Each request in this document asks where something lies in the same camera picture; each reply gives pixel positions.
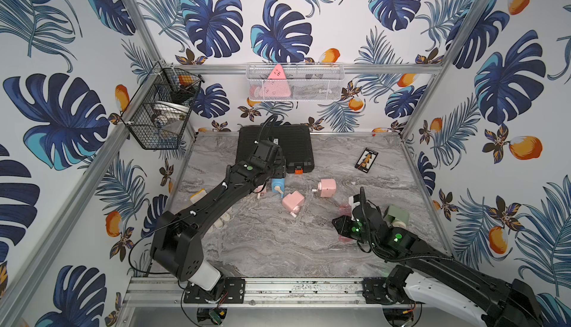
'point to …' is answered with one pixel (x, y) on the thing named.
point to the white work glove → (224, 216)
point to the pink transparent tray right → (343, 238)
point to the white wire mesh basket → (308, 82)
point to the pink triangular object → (276, 85)
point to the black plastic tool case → (295, 140)
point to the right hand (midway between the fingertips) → (333, 221)
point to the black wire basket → (158, 114)
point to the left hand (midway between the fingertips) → (276, 161)
